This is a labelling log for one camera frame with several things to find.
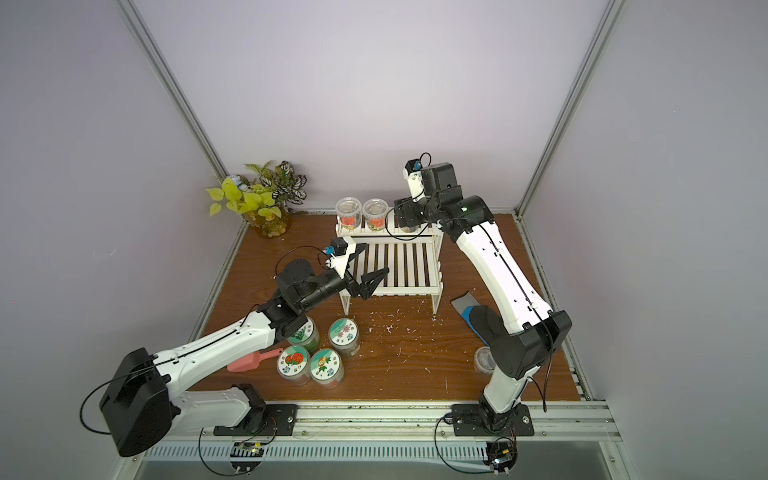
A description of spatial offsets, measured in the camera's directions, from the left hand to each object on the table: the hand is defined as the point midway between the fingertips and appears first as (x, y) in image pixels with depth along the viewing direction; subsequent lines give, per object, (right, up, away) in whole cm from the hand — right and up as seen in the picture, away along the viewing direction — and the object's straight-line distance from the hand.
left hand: (377, 258), depth 69 cm
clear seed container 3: (+28, -28, +9) cm, 41 cm away
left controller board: (-33, -49, +3) cm, 59 cm away
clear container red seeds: (-8, +11, +5) cm, 15 cm away
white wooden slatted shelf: (+9, -1, +23) cm, 25 cm away
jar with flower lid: (-10, -22, +11) cm, 26 cm away
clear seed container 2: (+8, +7, +10) cm, 15 cm away
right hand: (+8, +15, +5) cm, 18 cm away
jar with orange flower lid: (-13, -28, +5) cm, 32 cm away
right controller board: (+30, -48, +2) cm, 57 cm away
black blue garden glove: (+31, -20, +22) cm, 43 cm away
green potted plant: (-39, +18, +28) cm, 51 cm away
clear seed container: (-1, +12, +7) cm, 14 cm away
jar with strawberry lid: (-22, -28, +5) cm, 36 cm away
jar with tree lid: (-20, -22, +10) cm, 31 cm away
